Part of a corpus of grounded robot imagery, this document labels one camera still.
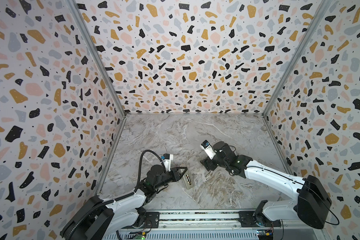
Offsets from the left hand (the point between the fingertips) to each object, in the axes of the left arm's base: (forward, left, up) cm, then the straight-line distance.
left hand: (187, 168), depth 78 cm
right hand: (+7, -9, +2) cm, 11 cm away
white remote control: (-4, 0, -5) cm, 7 cm away
